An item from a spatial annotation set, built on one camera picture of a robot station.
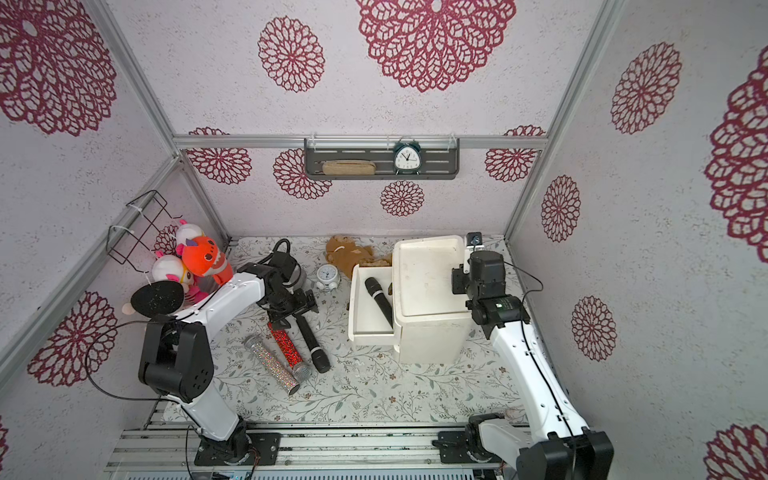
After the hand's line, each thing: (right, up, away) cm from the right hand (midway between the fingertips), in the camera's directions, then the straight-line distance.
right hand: (467, 262), depth 77 cm
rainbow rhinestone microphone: (-47, -33, +5) cm, 58 cm away
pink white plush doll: (-83, -1, +9) cm, 84 cm away
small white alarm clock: (-41, -5, +27) cm, 49 cm away
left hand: (-44, -16, +12) cm, 48 cm away
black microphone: (-24, -8, +15) cm, 29 cm away
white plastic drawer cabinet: (-10, -14, -7) cm, 18 cm away
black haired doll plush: (-80, -10, -1) cm, 80 cm away
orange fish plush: (-75, +2, +11) cm, 76 cm away
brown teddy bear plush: (-36, +4, +28) cm, 45 cm away
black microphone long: (-40, -27, +9) cm, 49 cm away
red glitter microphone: (-44, -30, +7) cm, 54 cm away
